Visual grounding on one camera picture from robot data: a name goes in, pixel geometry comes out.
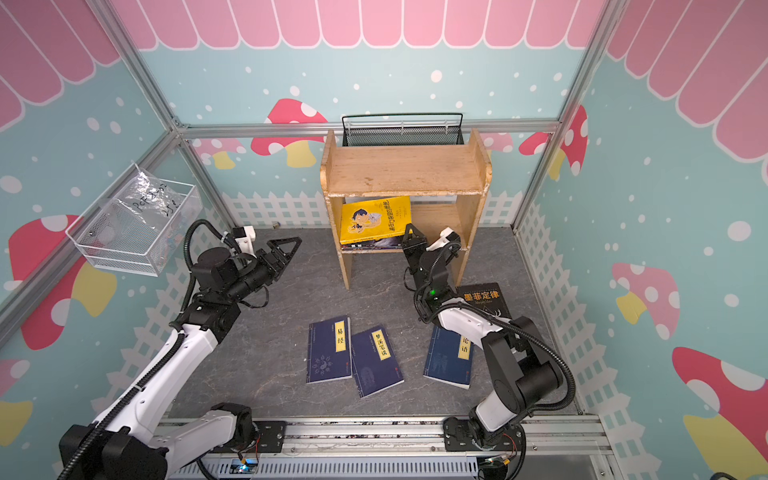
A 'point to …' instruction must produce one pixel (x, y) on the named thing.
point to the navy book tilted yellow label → (374, 362)
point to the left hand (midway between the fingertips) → (299, 252)
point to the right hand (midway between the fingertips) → (403, 223)
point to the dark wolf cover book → (392, 243)
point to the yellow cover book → (375, 219)
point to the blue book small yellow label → (449, 357)
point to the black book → (487, 296)
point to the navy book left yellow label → (329, 351)
